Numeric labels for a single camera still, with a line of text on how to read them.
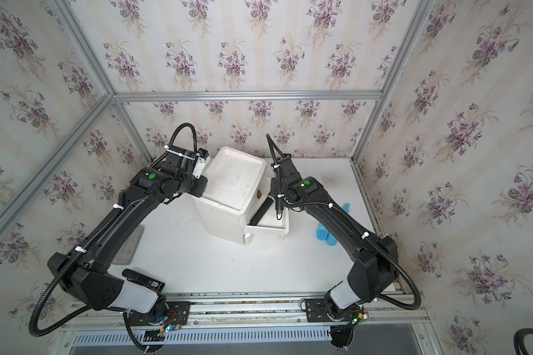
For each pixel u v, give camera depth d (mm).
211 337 765
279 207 789
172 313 719
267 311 748
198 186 678
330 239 882
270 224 881
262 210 878
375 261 408
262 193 839
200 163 677
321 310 732
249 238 864
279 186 583
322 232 898
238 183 804
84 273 384
